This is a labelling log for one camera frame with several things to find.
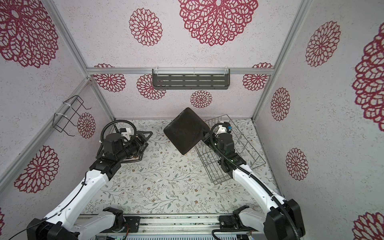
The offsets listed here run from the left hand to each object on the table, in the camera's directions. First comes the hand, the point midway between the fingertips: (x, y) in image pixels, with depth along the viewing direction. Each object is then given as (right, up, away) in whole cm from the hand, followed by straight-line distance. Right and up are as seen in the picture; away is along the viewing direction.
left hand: (151, 139), depth 76 cm
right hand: (+25, +6, -1) cm, 26 cm away
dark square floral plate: (-16, -13, +17) cm, 26 cm away
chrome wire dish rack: (+32, -12, +22) cm, 41 cm away
